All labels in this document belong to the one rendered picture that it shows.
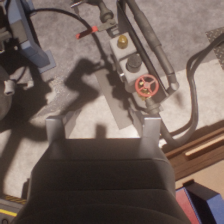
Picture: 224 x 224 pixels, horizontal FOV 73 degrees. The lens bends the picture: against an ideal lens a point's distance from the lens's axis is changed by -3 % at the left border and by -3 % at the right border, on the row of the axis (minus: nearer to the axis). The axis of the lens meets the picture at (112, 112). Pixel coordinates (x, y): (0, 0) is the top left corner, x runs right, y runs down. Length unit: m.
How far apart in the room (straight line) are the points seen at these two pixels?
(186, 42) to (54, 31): 0.93
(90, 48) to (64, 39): 0.21
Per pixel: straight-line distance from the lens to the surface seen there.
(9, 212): 0.90
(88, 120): 1.01
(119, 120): 0.97
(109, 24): 0.64
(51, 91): 1.13
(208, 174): 0.58
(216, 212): 0.47
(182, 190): 0.56
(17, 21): 1.13
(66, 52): 1.19
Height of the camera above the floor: 0.98
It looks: 81 degrees down
